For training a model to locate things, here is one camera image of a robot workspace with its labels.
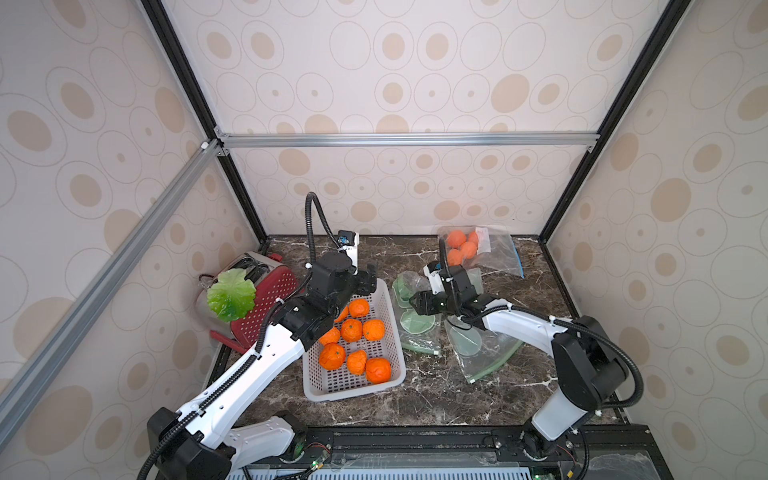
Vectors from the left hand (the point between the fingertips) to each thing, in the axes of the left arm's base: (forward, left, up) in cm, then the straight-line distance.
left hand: (373, 258), depth 71 cm
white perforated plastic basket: (-20, +14, -31) cm, 40 cm away
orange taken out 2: (0, +11, -28) cm, 30 cm away
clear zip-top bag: (+28, -38, -26) cm, 53 cm away
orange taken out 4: (-6, 0, -26) cm, 26 cm away
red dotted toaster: (+4, +30, -14) cm, 34 cm away
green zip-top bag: (-5, -13, -29) cm, 32 cm away
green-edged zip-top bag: (-9, -31, -31) cm, 45 cm away
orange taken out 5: (-14, +12, -26) cm, 32 cm away
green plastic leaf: (-4, +38, -12) cm, 40 cm away
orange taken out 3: (-6, +7, -26) cm, 27 cm away
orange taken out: (+2, +5, -26) cm, 26 cm away
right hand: (+4, -16, -22) cm, 27 cm away
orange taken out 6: (-15, +5, -27) cm, 31 cm away
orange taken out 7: (-18, -1, -25) cm, 31 cm away
